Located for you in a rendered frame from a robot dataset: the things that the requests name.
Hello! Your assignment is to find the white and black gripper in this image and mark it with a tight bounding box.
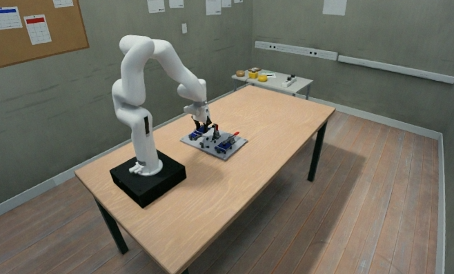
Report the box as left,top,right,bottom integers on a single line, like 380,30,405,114
191,105,212,134

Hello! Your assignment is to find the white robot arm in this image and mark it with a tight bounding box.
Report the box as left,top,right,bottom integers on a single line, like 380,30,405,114
112,35,208,176

